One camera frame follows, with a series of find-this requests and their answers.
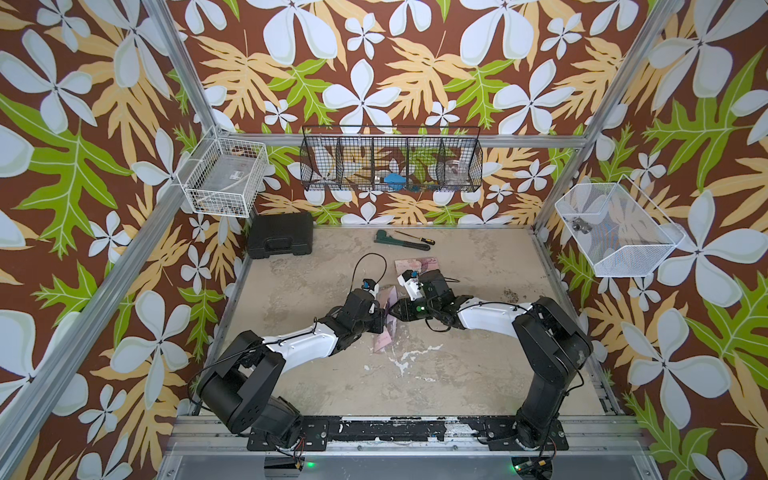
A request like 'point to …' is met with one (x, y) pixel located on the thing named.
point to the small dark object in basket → (579, 224)
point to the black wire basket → (392, 158)
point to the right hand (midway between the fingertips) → (389, 309)
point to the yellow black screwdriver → (423, 239)
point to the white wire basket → (224, 176)
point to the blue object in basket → (395, 181)
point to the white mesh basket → (621, 232)
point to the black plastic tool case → (280, 233)
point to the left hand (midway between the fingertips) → (385, 309)
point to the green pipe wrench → (383, 237)
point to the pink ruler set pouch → (383, 340)
